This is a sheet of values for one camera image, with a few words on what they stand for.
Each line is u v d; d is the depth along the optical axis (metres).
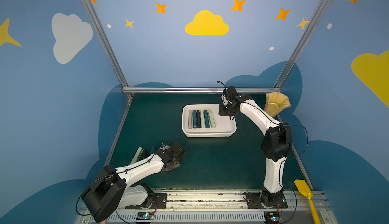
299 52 0.93
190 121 1.03
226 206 0.74
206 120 1.04
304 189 0.78
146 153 0.89
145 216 0.71
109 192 0.41
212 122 1.03
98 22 0.80
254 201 0.73
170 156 0.65
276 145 0.52
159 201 0.74
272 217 0.71
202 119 1.04
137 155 0.86
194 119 1.04
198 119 1.04
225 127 1.03
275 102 0.96
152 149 0.89
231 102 0.69
